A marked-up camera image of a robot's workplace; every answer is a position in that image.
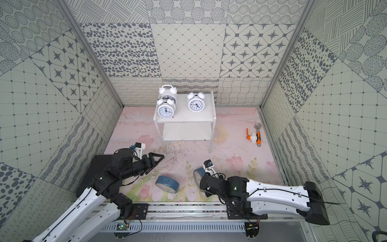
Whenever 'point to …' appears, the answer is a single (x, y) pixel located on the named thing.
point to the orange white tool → (253, 137)
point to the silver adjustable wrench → (258, 140)
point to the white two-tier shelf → (186, 125)
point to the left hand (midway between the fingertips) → (164, 161)
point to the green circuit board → (121, 227)
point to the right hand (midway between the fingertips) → (207, 182)
